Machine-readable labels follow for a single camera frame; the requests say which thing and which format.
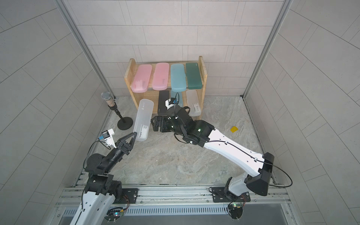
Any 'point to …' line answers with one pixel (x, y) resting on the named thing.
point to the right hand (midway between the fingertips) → (158, 121)
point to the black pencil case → (164, 95)
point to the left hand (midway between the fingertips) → (139, 135)
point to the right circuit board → (236, 210)
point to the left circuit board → (114, 213)
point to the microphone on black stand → (125, 123)
